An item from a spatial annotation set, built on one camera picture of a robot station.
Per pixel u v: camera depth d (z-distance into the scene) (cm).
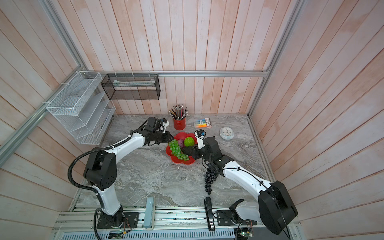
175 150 93
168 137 82
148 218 73
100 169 49
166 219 75
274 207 41
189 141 98
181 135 101
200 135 73
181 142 98
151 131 73
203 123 114
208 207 73
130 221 73
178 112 103
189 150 95
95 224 69
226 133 106
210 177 86
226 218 73
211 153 63
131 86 104
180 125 105
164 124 88
